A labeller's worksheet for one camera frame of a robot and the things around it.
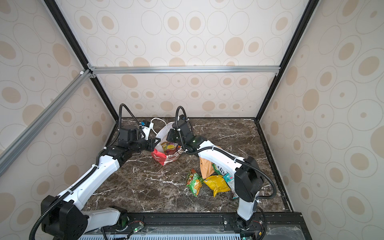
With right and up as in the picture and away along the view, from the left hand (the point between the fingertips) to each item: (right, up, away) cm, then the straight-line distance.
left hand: (163, 138), depth 77 cm
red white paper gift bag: (-2, -8, -3) cm, 9 cm away
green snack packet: (+31, -20, +13) cm, 39 cm away
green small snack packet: (+16, -25, +4) cm, 30 cm away
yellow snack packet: (+28, -25, +3) cm, 37 cm away
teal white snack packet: (+37, -25, +8) cm, 45 cm away
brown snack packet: (+23, -17, +8) cm, 30 cm away
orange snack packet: (0, -7, +20) cm, 21 cm away
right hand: (+2, +3, +4) cm, 5 cm away
